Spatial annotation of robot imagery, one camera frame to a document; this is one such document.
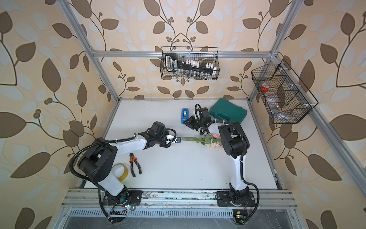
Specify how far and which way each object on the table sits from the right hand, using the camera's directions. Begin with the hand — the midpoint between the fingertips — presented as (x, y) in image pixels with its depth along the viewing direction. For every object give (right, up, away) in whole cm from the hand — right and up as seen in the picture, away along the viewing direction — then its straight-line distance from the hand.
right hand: (184, 122), depth 100 cm
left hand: (-8, -7, -8) cm, 13 cm away
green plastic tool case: (+33, +10, +13) cm, 37 cm away
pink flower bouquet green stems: (+18, -11, -13) cm, 25 cm away
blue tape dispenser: (+1, +6, +5) cm, 8 cm away
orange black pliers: (-32, -22, -13) cm, 41 cm away
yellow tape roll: (-33, -29, -18) cm, 47 cm away
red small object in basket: (+47, +22, -19) cm, 55 cm away
